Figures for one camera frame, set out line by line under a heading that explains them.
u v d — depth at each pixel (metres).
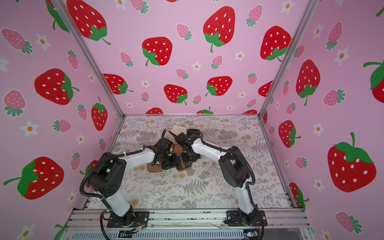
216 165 0.93
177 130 1.13
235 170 0.51
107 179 0.47
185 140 0.71
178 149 0.82
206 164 0.93
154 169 0.88
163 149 0.76
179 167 0.91
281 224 0.73
